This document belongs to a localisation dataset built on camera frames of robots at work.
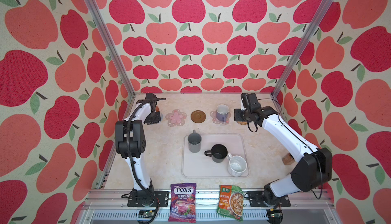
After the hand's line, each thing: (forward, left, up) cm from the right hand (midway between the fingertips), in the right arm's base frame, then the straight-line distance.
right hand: (240, 116), depth 85 cm
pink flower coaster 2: (+13, +14, -17) cm, 26 cm away
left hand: (-1, +52, -12) cm, 53 cm away
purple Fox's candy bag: (-43, +27, -14) cm, 53 cm away
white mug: (-22, 0, -17) cm, 27 cm away
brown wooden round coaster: (+11, +25, -18) cm, 32 cm away
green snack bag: (-40, +5, -16) cm, 43 cm away
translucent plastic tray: (-24, +22, -17) cm, 37 cm away
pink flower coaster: (+9, +41, -18) cm, 46 cm away
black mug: (-17, +11, -15) cm, 25 cm away
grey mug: (-11, +25, -15) cm, 31 cm away
